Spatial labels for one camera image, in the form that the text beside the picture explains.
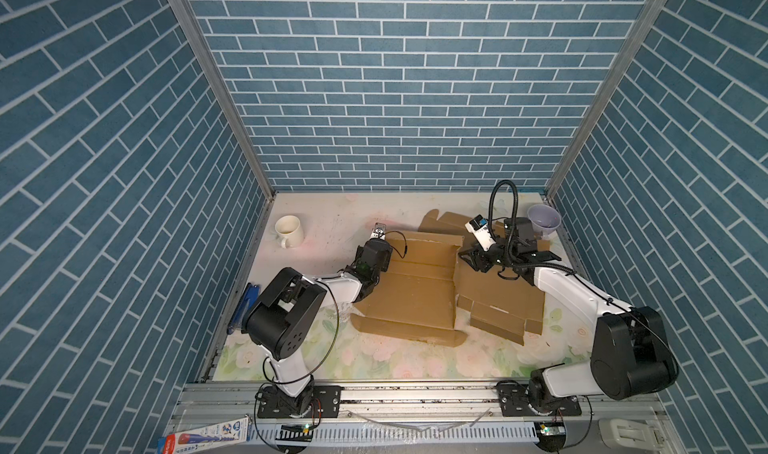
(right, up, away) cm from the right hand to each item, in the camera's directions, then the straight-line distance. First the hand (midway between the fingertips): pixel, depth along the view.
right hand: (465, 245), depth 88 cm
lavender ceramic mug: (+35, +8, +21) cm, 41 cm away
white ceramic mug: (-56, +4, +9) cm, 57 cm away
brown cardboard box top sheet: (-15, -17, +3) cm, 23 cm away
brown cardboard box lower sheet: (+13, -20, +3) cm, 24 cm away
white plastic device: (+34, -42, -19) cm, 58 cm away
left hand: (-27, -1, +8) cm, 28 cm away
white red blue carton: (-64, -42, -20) cm, 79 cm away
